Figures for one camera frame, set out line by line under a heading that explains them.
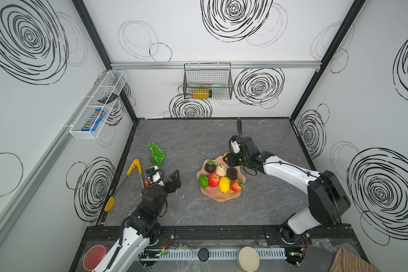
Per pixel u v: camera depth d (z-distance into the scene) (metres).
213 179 0.84
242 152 0.69
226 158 0.83
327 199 0.44
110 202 0.81
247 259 0.63
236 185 0.81
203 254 0.62
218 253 0.64
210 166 0.87
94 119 0.72
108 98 0.76
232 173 0.86
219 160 0.92
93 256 0.62
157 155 0.97
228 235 0.75
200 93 0.88
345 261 0.67
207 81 0.99
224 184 0.84
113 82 0.92
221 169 0.86
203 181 0.82
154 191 0.59
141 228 0.56
